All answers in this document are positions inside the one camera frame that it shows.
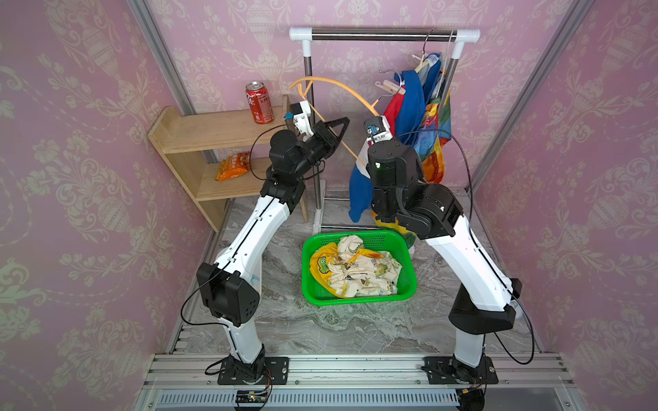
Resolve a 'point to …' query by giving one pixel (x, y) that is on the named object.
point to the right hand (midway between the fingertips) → (404, 149)
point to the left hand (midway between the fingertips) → (352, 122)
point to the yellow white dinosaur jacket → (351, 270)
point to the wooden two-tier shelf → (303, 202)
